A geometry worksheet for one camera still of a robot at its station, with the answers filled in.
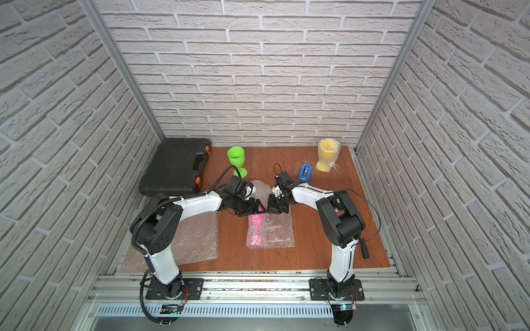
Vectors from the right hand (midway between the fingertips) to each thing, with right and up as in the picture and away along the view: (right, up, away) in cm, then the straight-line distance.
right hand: (269, 210), depth 93 cm
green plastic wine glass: (-16, +24, +2) cm, 29 cm away
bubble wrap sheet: (0, -8, -5) cm, 10 cm away
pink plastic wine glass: (-5, -3, -10) cm, 11 cm away
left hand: (-3, 0, -3) cm, 4 cm away
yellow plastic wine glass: (+29, +29, +6) cm, 41 cm away
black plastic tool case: (-48, +20, +9) cm, 53 cm away
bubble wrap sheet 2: (-31, -12, -8) cm, 34 cm away
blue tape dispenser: (+18, +17, +11) cm, 27 cm away
